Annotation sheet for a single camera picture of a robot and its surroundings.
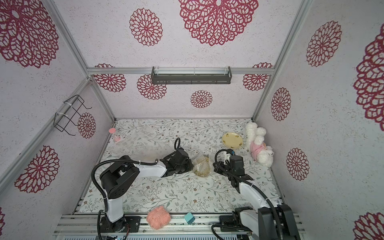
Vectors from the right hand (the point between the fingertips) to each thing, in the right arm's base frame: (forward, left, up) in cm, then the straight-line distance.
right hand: (213, 162), depth 87 cm
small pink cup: (+21, +67, -5) cm, 70 cm away
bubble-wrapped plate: (+6, +41, -5) cm, 42 cm away
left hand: (0, +11, -6) cm, 13 cm away
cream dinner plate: (+23, -16, -9) cm, 29 cm away
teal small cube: (-28, +13, -6) cm, 32 cm away
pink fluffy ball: (-29, +27, -1) cm, 40 cm away
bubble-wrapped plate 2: (0, +6, -3) cm, 7 cm away
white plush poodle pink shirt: (+6, -30, 0) cm, 30 cm away
